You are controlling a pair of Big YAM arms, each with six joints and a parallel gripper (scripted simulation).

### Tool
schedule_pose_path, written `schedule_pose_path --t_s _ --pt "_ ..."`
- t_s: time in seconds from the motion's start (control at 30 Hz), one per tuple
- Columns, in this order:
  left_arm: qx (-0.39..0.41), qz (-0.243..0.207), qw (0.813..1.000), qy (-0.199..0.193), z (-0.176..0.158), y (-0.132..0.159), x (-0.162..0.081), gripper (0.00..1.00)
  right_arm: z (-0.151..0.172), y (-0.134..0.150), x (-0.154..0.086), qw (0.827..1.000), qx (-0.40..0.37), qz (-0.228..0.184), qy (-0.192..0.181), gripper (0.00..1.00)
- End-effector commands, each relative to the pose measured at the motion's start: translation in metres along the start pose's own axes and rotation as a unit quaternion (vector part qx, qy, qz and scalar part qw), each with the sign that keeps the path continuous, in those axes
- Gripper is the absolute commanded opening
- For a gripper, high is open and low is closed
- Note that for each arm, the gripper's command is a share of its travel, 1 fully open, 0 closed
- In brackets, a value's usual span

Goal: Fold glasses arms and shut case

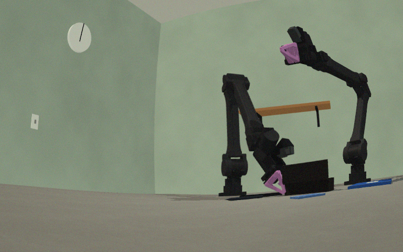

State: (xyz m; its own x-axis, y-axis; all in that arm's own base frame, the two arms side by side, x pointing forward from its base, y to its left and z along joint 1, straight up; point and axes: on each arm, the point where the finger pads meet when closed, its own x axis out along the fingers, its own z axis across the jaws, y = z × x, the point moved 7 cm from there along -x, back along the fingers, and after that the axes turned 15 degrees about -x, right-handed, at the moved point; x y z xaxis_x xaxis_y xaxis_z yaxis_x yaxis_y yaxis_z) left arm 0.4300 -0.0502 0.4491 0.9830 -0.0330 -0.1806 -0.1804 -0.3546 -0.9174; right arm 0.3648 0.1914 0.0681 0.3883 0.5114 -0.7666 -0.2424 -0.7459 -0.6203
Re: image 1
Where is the blue notebook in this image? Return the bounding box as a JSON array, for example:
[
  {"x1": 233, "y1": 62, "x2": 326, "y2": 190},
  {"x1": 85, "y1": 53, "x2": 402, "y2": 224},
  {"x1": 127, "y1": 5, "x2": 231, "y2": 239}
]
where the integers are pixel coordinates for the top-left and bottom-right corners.
[{"x1": 348, "y1": 179, "x2": 391, "y2": 190}]

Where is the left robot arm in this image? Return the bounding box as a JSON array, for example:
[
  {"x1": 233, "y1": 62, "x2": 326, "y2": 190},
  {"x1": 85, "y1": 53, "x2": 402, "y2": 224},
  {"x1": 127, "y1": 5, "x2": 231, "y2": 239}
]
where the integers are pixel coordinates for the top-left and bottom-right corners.
[{"x1": 287, "y1": 26, "x2": 371, "y2": 185}]

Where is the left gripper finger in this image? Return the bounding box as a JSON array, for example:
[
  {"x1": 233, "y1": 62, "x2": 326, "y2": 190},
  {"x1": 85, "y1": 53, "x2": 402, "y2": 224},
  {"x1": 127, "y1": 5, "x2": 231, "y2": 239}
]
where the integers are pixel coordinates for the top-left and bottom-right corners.
[
  {"x1": 280, "y1": 43, "x2": 300, "y2": 62},
  {"x1": 280, "y1": 48, "x2": 294, "y2": 64}
]

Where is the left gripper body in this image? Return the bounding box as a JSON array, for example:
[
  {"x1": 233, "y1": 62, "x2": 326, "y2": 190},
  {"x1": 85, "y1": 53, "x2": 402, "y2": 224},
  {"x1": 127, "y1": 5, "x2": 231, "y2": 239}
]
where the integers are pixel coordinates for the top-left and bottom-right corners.
[{"x1": 284, "y1": 43, "x2": 311, "y2": 65}]

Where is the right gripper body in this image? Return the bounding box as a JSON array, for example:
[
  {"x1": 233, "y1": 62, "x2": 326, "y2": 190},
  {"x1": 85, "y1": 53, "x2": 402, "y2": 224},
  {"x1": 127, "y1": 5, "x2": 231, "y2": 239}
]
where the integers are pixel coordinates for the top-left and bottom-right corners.
[{"x1": 260, "y1": 161, "x2": 283, "y2": 184}]

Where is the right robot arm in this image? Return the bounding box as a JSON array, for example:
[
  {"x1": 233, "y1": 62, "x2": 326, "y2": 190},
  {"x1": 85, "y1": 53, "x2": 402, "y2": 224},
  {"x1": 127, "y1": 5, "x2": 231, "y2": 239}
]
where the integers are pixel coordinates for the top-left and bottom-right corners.
[{"x1": 219, "y1": 73, "x2": 294, "y2": 196}]

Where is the red glasses case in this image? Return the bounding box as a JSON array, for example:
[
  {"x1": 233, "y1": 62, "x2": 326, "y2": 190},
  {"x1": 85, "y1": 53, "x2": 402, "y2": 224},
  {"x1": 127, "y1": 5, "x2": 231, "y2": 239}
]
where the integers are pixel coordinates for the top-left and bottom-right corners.
[{"x1": 281, "y1": 159, "x2": 334, "y2": 196}]

